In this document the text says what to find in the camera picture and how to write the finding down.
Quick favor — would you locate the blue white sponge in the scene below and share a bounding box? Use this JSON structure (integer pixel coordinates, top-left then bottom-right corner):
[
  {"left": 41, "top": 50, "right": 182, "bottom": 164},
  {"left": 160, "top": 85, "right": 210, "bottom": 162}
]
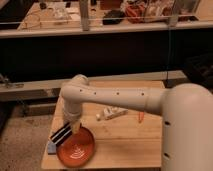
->
[{"left": 47, "top": 141, "right": 56, "bottom": 155}]

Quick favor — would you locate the orange toy carrot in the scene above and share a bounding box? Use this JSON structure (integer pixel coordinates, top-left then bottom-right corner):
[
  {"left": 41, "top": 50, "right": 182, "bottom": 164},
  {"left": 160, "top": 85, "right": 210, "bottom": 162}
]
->
[{"left": 138, "top": 112, "right": 145, "bottom": 123}]

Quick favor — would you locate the white toy bottle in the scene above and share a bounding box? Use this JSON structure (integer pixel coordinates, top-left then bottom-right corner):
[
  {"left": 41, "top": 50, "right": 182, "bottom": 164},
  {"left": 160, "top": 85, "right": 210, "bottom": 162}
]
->
[{"left": 96, "top": 106, "right": 128, "bottom": 121}]

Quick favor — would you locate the orange plate with white pattern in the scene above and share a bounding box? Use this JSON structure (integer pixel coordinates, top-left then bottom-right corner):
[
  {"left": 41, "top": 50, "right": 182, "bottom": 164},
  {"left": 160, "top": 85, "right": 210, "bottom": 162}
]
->
[{"left": 56, "top": 127, "right": 95, "bottom": 168}]

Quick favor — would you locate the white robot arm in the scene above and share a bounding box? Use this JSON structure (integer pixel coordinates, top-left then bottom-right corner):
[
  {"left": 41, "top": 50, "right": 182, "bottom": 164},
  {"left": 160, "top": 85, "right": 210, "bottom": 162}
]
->
[{"left": 61, "top": 75, "right": 213, "bottom": 171}]

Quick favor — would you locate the black striped eraser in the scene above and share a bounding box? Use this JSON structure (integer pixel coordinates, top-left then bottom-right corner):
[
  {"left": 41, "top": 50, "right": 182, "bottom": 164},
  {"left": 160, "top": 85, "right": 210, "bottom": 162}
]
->
[{"left": 50, "top": 122, "right": 72, "bottom": 145}]

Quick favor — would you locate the orange red clutter on shelf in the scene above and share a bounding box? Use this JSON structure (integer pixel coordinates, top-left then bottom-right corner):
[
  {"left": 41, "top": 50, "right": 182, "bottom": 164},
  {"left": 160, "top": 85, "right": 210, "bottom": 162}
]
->
[{"left": 125, "top": 4, "right": 145, "bottom": 23}]

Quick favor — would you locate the black bag on shelf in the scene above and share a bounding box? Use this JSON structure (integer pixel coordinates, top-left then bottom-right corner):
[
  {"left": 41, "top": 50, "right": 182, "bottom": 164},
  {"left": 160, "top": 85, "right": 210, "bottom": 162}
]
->
[{"left": 102, "top": 10, "right": 124, "bottom": 25}]

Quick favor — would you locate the metal shelf post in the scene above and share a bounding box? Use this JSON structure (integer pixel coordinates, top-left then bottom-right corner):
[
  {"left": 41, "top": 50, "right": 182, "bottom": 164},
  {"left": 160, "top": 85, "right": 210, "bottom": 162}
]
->
[{"left": 79, "top": 0, "right": 89, "bottom": 31}]

